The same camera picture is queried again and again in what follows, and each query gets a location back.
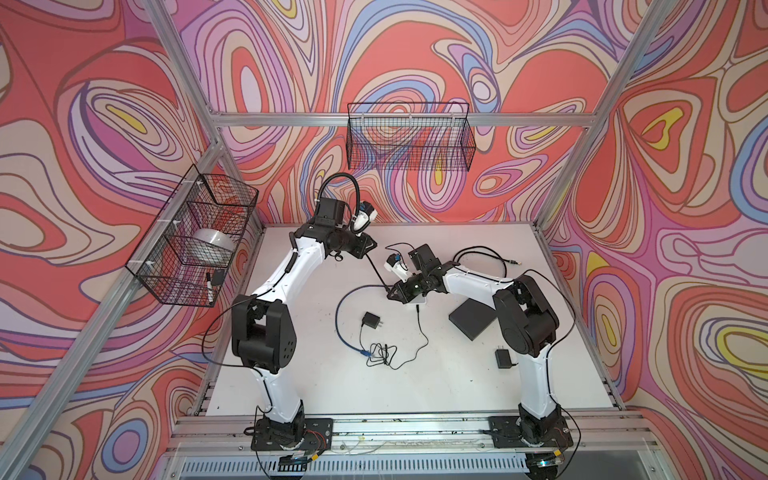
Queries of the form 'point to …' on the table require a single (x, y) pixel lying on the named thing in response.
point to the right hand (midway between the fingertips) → (393, 300)
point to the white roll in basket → (213, 240)
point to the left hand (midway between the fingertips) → (375, 241)
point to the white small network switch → (419, 300)
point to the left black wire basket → (184, 257)
